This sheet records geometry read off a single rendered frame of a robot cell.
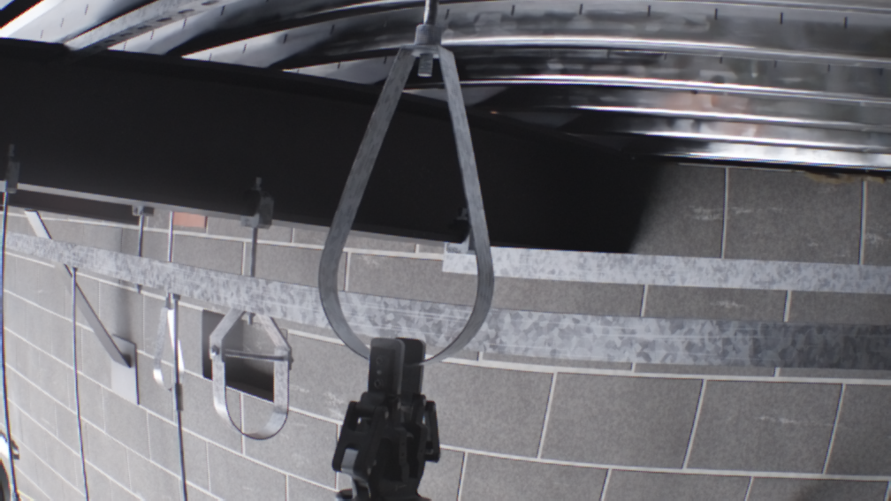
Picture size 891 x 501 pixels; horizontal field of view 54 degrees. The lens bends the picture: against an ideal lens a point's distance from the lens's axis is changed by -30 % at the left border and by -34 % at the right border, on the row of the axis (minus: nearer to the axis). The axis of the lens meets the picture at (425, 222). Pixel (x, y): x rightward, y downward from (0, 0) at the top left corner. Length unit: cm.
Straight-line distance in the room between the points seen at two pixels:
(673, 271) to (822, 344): 78
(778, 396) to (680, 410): 27
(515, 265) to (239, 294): 55
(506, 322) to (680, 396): 103
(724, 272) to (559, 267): 34
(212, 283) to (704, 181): 100
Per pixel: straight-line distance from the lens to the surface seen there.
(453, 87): 80
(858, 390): 190
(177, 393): 162
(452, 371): 249
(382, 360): 78
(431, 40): 81
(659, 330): 101
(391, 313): 123
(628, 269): 170
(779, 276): 154
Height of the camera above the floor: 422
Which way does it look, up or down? 3 degrees up
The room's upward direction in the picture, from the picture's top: 5 degrees clockwise
